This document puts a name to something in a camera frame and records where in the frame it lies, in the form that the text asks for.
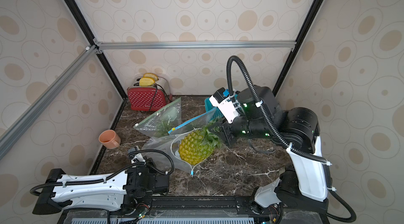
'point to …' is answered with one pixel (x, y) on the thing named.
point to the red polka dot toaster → (146, 98)
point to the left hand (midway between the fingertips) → (151, 162)
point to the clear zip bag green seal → (157, 124)
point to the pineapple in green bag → (163, 129)
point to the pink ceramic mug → (109, 139)
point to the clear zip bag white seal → (170, 154)
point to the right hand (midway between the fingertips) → (210, 131)
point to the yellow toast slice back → (149, 74)
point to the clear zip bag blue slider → (177, 134)
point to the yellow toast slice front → (146, 81)
